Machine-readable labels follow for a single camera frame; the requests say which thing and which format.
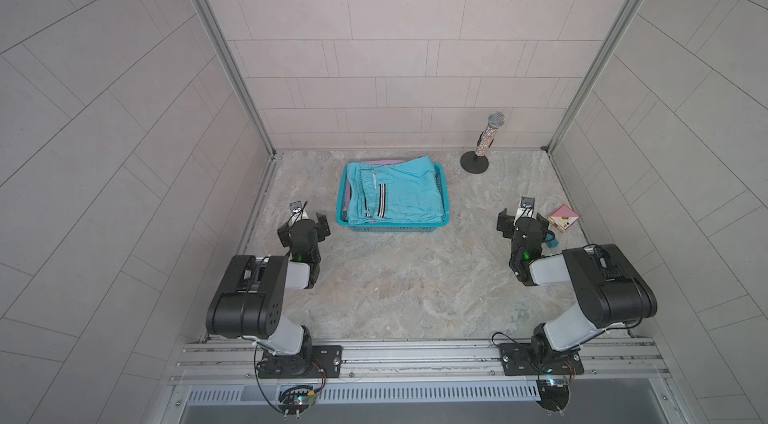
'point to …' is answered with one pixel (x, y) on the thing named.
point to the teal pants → (408, 191)
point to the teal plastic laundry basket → (391, 227)
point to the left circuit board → (296, 399)
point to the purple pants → (383, 162)
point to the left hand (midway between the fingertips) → (307, 213)
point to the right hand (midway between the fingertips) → (520, 208)
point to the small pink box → (562, 218)
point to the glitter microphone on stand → (475, 161)
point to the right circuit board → (553, 395)
